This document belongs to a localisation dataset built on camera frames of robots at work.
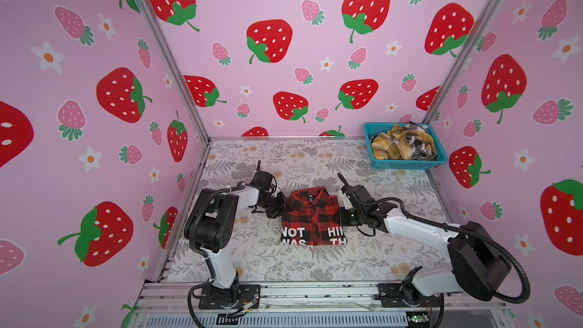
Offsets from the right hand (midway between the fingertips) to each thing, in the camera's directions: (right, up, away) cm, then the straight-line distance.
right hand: (332, 217), depth 86 cm
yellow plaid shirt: (+40, +31, +21) cm, 55 cm away
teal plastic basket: (+25, +39, +28) cm, 54 cm away
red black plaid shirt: (-7, -1, +2) cm, 8 cm away
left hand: (-16, +2, +7) cm, 17 cm away
